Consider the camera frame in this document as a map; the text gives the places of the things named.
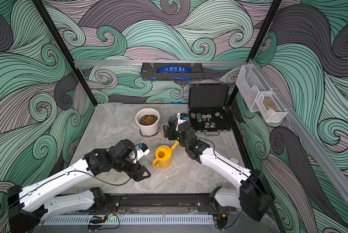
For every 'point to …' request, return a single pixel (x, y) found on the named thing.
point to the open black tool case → (207, 112)
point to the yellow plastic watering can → (164, 154)
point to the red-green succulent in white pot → (147, 120)
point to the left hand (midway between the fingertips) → (148, 170)
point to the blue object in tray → (174, 69)
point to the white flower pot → (150, 130)
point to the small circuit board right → (222, 221)
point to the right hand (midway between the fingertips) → (171, 125)
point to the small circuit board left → (98, 219)
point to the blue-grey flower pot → (172, 120)
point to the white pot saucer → (147, 136)
